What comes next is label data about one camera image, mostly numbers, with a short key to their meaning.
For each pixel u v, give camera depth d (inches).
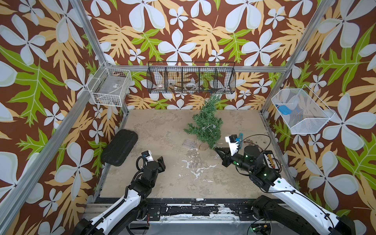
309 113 30.9
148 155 29.0
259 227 29.0
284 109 33.9
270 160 36.1
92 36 30.8
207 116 27.7
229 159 25.6
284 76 38.3
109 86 33.8
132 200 21.7
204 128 30.9
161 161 29.8
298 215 18.7
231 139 25.0
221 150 27.2
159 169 25.6
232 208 30.1
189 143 39.0
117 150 35.7
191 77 38.2
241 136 41.0
